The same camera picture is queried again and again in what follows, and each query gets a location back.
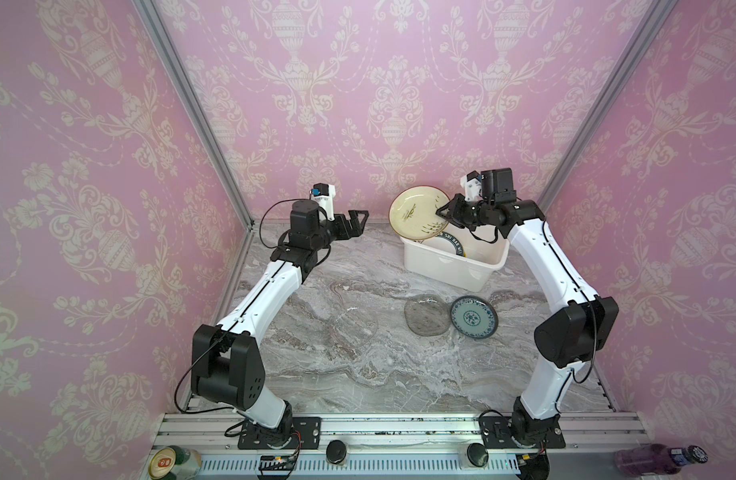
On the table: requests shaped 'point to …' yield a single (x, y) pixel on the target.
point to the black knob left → (336, 451)
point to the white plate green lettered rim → (445, 242)
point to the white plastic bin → (471, 272)
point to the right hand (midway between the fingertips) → (439, 209)
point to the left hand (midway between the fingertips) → (358, 216)
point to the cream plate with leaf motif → (413, 212)
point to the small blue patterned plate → (474, 316)
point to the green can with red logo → (163, 463)
